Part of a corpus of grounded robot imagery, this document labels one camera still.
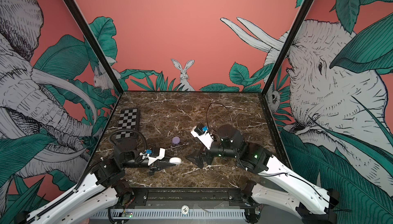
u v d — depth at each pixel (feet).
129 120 3.26
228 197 2.45
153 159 1.75
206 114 3.53
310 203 1.29
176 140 3.06
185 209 2.31
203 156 1.70
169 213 2.30
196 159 1.66
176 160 1.97
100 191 1.61
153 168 1.82
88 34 2.82
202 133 1.66
